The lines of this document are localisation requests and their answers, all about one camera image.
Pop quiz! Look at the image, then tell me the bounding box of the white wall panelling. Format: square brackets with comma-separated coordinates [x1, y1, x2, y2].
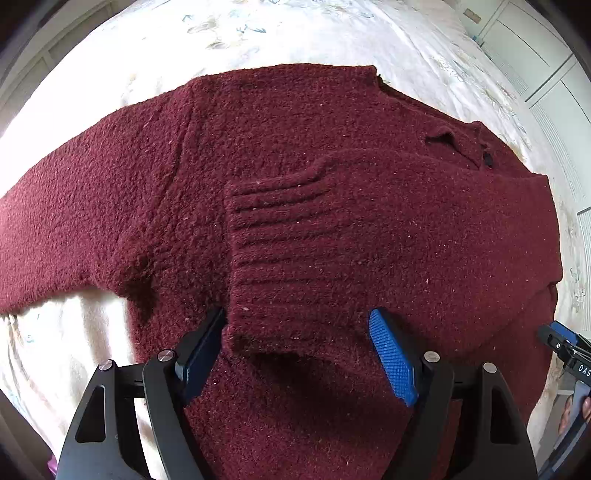
[1, 1, 131, 130]

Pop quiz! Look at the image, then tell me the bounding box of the person's right hand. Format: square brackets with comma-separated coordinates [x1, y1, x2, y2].
[558, 396, 591, 435]

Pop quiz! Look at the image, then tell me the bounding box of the maroon knit sweater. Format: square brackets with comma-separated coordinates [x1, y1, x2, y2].
[1, 65, 562, 479]

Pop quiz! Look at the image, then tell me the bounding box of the white floral bed sheet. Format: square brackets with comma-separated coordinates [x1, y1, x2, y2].
[0, 0, 591, 480]

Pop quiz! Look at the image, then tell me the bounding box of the white wardrobe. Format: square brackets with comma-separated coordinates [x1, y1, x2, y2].
[449, 1, 590, 214]

